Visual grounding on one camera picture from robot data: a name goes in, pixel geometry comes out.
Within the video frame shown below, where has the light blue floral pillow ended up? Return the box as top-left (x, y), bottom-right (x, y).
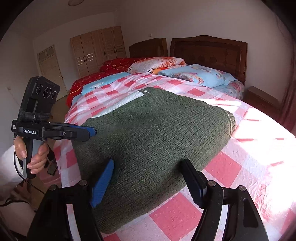
top-left (158, 64), bottom-right (237, 88)

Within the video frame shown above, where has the light wooden wardrobe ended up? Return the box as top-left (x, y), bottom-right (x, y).
top-left (70, 26), bottom-right (126, 78)

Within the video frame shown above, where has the white jacket sleeve forearm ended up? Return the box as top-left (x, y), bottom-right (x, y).
top-left (0, 146), bottom-right (22, 201)

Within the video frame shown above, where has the person's left hand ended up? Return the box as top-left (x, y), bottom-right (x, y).
top-left (14, 136), bottom-right (50, 175)

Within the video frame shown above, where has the orange floral pillow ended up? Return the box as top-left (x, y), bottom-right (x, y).
top-left (127, 57), bottom-right (186, 74)

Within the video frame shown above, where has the pink floral curtain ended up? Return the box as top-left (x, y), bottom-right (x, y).
top-left (277, 76), bottom-right (295, 132)

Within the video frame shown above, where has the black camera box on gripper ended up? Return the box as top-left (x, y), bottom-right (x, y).
top-left (17, 76), bottom-right (60, 123)

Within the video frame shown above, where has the green and white knit sweater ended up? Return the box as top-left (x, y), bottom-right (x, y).
top-left (72, 87), bottom-right (236, 233)

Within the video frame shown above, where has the wooden nightstand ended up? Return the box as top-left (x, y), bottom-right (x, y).
top-left (243, 86), bottom-right (280, 115)

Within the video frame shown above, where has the pink checkered bed sheet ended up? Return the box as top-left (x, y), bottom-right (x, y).
top-left (65, 73), bottom-right (295, 240)

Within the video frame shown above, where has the dark wooden headboard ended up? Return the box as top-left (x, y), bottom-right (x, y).
top-left (170, 35), bottom-right (248, 83)
top-left (129, 38), bottom-right (168, 58)

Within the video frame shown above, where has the red bed cover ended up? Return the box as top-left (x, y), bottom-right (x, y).
top-left (66, 58), bottom-right (144, 108)

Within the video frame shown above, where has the white panel door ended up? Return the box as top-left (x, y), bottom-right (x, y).
top-left (37, 45), bottom-right (68, 100)

